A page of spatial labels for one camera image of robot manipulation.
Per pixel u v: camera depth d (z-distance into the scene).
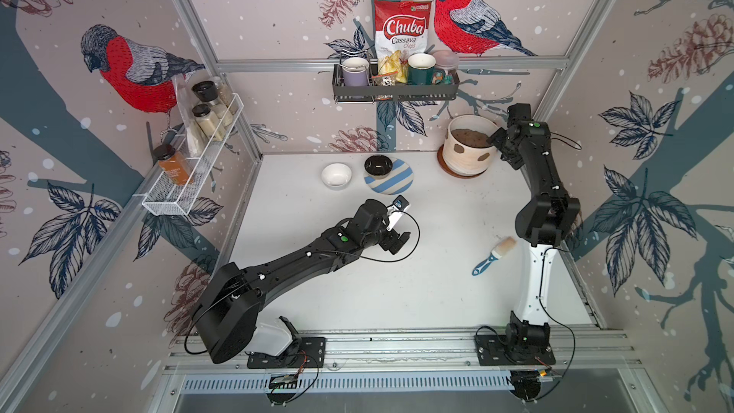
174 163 0.66
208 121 0.76
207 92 0.78
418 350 0.75
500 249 0.90
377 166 1.11
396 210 0.69
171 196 0.70
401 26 0.78
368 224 0.61
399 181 1.11
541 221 0.61
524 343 0.64
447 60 0.85
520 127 0.71
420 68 0.80
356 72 0.81
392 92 0.87
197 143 0.71
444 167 1.14
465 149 1.00
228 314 0.41
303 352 0.73
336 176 1.11
